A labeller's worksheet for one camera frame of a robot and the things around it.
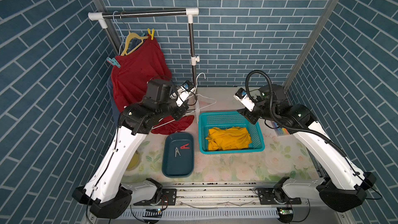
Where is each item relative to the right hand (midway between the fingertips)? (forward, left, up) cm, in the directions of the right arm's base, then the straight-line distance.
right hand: (243, 106), depth 68 cm
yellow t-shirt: (-3, +4, -24) cm, 25 cm away
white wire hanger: (-10, +30, 0) cm, 31 cm away
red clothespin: (-7, +29, -32) cm, 44 cm away
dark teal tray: (-15, +31, -30) cm, 46 cm away
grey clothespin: (-10, +33, -32) cm, 47 cm away
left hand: (-3, +24, +4) cm, 24 cm away
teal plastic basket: (+11, +4, -27) cm, 30 cm away
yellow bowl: (-19, +53, -28) cm, 63 cm away
